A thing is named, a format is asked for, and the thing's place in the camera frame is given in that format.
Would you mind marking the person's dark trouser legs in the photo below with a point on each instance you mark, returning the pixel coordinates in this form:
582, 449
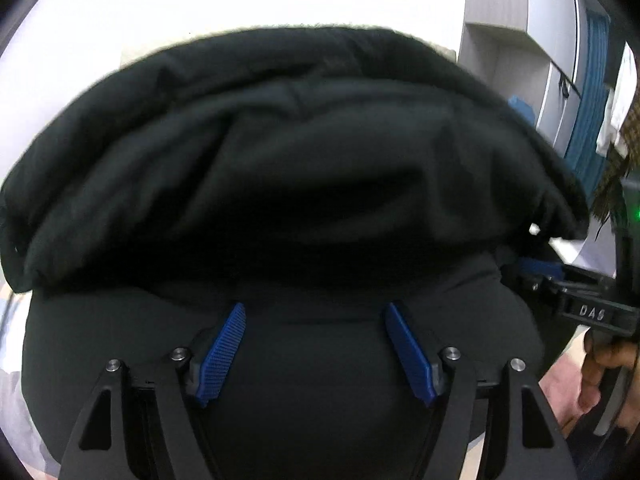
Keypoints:
595, 455

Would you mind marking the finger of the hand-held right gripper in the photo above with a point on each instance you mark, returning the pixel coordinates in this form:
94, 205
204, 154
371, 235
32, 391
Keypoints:
537, 280

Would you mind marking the person's right hand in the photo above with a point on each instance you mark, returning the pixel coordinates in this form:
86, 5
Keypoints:
597, 365

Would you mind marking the white hanging garment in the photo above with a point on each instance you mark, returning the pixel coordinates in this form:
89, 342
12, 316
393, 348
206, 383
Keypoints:
617, 100

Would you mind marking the blue curtain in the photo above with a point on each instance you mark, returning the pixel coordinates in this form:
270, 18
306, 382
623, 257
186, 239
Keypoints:
590, 100

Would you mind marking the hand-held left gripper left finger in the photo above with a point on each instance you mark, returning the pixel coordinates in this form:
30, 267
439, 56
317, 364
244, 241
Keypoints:
222, 355

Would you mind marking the black puffer jacket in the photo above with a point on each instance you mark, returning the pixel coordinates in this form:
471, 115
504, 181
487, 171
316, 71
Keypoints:
300, 185

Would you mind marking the brown patterned scarf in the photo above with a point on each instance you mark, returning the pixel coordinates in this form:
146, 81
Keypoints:
617, 175

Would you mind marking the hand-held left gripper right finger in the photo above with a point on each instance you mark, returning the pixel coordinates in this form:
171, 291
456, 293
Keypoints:
407, 355

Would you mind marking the black clothes rail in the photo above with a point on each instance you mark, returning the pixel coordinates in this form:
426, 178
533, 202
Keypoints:
567, 77

